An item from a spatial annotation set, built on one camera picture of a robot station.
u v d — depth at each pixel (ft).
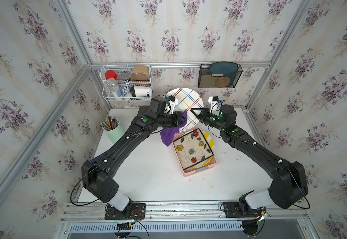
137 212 2.36
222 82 3.16
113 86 2.88
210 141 2.92
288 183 1.35
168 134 2.34
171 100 2.18
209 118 2.20
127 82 3.05
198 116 2.34
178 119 2.05
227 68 3.05
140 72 2.89
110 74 3.05
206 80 3.19
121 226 2.32
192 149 2.97
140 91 3.03
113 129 3.09
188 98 2.55
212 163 2.72
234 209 2.40
